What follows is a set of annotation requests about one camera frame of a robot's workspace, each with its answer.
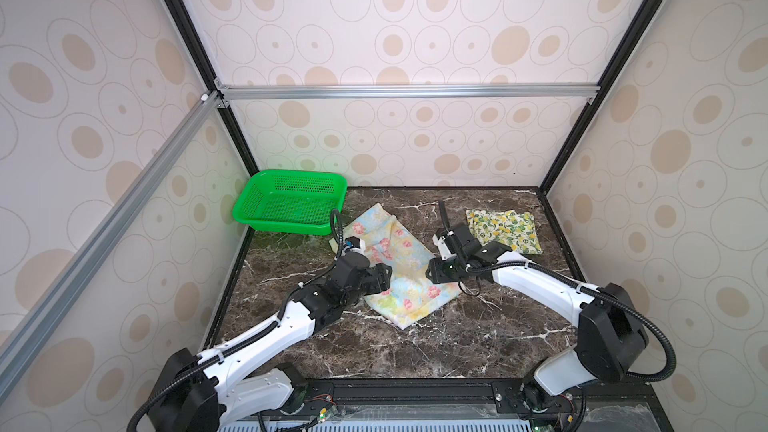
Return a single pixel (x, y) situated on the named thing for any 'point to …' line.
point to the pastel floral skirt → (386, 241)
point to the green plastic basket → (298, 201)
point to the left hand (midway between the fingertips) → (393, 270)
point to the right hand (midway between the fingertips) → (432, 272)
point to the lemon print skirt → (515, 228)
